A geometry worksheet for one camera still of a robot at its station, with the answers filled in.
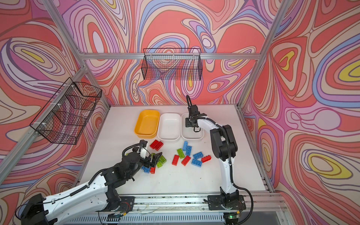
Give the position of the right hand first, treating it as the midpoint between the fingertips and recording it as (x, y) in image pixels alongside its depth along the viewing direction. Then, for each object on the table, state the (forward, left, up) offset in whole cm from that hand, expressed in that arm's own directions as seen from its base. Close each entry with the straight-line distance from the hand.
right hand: (192, 124), depth 104 cm
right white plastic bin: (-6, +2, -2) cm, 7 cm away
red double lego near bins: (-16, +26, 0) cm, 30 cm away
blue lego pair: (-19, +5, -2) cm, 19 cm away
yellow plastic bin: (+3, +35, -2) cm, 35 cm away
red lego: (-33, +27, -2) cm, 42 cm away
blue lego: (-29, -1, -2) cm, 29 cm away
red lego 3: (-27, +6, -2) cm, 28 cm away
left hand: (-26, +24, +12) cm, 37 cm away
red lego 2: (-26, +13, -2) cm, 29 cm away
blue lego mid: (-24, -2, -2) cm, 24 cm away
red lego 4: (-27, -7, -2) cm, 27 cm away
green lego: (-22, +9, -1) cm, 24 cm away
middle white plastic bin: (-1, +17, -1) cm, 17 cm away
